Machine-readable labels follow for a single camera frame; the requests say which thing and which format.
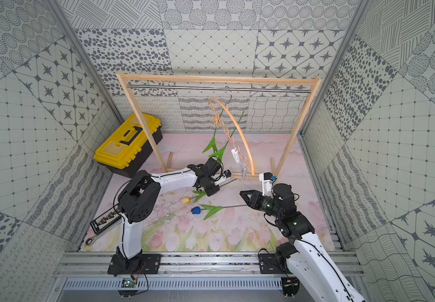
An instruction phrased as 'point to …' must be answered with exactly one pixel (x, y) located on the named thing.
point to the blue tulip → (196, 210)
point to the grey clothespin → (243, 170)
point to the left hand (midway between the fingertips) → (216, 183)
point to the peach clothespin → (216, 120)
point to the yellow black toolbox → (128, 147)
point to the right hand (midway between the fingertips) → (242, 196)
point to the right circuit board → (290, 285)
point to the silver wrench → (90, 240)
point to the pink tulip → (220, 153)
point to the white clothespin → (236, 155)
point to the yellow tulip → (187, 200)
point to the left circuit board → (127, 282)
